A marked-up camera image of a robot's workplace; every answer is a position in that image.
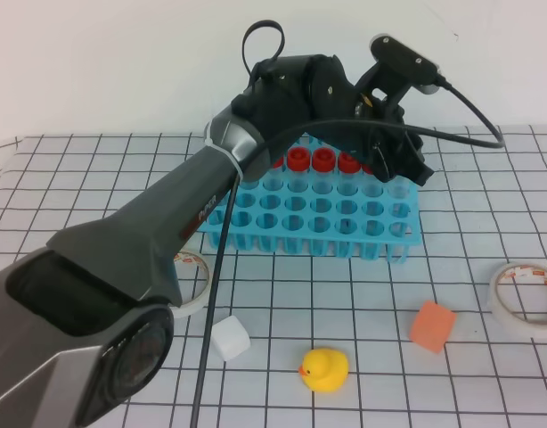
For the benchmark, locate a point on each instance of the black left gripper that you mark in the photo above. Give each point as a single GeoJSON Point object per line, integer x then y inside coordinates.
{"type": "Point", "coordinates": [394, 152]}

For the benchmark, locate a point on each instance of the clear tube with red cap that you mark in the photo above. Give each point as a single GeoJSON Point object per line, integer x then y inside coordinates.
{"type": "Point", "coordinates": [399, 187]}

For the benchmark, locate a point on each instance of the blue test tube rack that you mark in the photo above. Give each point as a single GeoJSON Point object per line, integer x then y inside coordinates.
{"type": "Point", "coordinates": [268, 216]}

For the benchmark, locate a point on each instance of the white grid-pattern cloth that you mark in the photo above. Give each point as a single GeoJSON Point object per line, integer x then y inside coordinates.
{"type": "Point", "coordinates": [480, 210]}

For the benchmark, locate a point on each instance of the orange foam cube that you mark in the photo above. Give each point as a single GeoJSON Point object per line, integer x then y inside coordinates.
{"type": "Point", "coordinates": [432, 326]}

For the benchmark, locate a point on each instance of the yellow rubber duck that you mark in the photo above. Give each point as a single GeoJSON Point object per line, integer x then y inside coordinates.
{"type": "Point", "coordinates": [324, 369]}

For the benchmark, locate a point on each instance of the white foam cube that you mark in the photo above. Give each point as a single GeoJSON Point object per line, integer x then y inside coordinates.
{"type": "Point", "coordinates": [230, 338]}

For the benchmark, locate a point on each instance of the left white tape roll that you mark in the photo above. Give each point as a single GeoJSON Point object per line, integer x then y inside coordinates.
{"type": "Point", "coordinates": [196, 290]}

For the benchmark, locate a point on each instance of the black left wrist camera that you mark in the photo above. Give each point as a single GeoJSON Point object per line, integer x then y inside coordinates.
{"type": "Point", "coordinates": [410, 66]}

